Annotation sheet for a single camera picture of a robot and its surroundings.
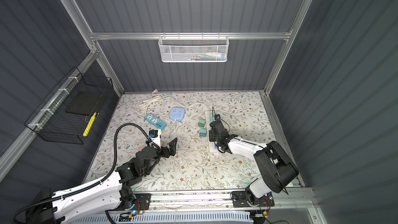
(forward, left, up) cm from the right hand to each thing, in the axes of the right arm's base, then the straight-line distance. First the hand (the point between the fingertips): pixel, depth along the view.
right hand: (215, 131), depth 93 cm
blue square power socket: (+16, +25, -2) cm, 30 cm away
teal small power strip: (+9, +39, -2) cm, 40 cm away
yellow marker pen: (-9, +59, +24) cm, 64 cm away
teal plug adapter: (+2, +8, -4) cm, 9 cm away
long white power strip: (+12, +3, -2) cm, 13 cm away
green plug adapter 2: (+9, +9, -3) cm, 13 cm away
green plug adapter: (+11, +2, +1) cm, 11 cm away
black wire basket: (-5, +72, +25) cm, 76 cm away
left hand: (-11, +24, +12) cm, 29 cm away
